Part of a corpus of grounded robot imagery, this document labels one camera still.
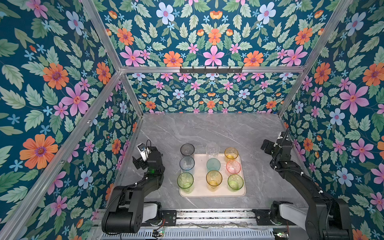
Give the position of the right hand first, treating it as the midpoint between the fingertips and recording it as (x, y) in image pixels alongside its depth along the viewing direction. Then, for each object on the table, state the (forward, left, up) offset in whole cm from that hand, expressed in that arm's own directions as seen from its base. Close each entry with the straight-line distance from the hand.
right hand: (272, 141), depth 87 cm
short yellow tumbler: (-2, +23, -10) cm, 25 cm away
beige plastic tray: (-22, +42, -13) cm, 50 cm away
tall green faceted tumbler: (-19, +51, -12) cm, 56 cm away
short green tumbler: (-19, +23, -13) cm, 32 cm away
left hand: (-4, +75, +2) cm, 76 cm away
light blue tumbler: (-10, +50, -7) cm, 52 cm away
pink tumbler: (-11, +22, -12) cm, 27 cm away
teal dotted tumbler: (-10, +35, -9) cm, 37 cm away
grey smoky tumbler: (-2, +51, -4) cm, 51 cm away
